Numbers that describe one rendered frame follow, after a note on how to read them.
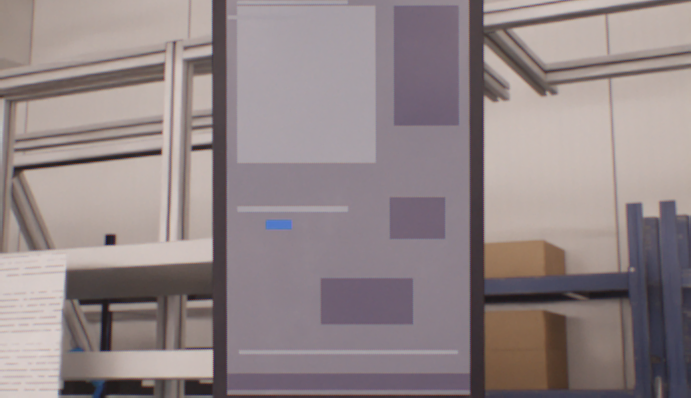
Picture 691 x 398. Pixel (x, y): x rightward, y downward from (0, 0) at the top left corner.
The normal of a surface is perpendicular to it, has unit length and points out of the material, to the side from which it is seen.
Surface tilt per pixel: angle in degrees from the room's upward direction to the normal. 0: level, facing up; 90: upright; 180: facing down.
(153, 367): 90
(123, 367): 90
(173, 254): 90
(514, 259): 90
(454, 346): 101
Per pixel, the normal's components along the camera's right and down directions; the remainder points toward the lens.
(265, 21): -0.01, 0.00
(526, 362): -0.44, -0.18
